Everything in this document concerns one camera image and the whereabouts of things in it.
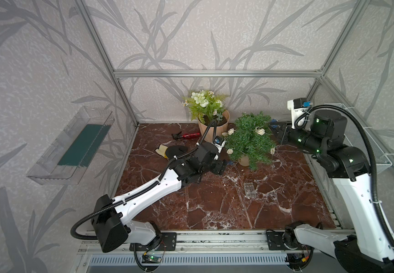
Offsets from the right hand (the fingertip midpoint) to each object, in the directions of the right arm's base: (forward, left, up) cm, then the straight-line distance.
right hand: (268, 123), depth 61 cm
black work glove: (+16, +45, -40) cm, 62 cm away
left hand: (-2, +16, -20) cm, 26 cm away
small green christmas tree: (+6, +2, -18) cm, 19 cm away
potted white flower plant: (+28, +22, -16) cm, 39 cm away
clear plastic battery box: (-7, +1, -43) cm, 44 cm away
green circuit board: (-37, +47, -43) cm, 74 cm away
